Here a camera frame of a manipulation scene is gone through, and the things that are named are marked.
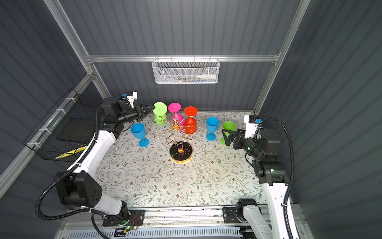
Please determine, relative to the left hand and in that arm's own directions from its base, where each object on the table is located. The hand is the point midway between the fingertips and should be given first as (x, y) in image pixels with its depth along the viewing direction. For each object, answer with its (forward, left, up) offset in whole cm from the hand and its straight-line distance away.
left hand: (154, 106), depth 74 cm
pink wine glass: (+5, -10, -6) cm, 12 cm away
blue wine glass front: (+3, -32, -21) cm, 38 cm away
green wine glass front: (+5, -44, -23) cm, 50 cm away
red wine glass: (0, -18, -15) cm, 24 cm away
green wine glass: (-1, -2, -5) cm, 5 cm away
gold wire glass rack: (-6, -10, -35) cm, 37 cm away
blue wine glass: (+4, +15, -23) cm, 28 cm away
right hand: (-17, -36, -1) cm, 40 cm away
